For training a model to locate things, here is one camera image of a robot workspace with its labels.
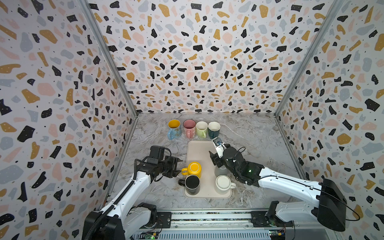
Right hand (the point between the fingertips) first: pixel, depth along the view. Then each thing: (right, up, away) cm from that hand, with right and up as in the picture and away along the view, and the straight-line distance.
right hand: (213, 146), depth 76 cm
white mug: (+5, -19, +2) cm, 20 cm away
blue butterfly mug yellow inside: (-24, +8, +23) cm, 34 cm away
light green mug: (-6, +9, +29) cm, 31 cm away
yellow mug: (-10, -13, +5) cm, 17 cm away
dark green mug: (+2, +9, +25) cm, 27 cm away
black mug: (-11, -19, +1) cm, 22 cm away
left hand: (-16, -8, +3) cm, 18 cm away
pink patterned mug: (-14, +9, +24) cm, 29 cm away
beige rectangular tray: (-8, -7, +24) cm, 26 cm away
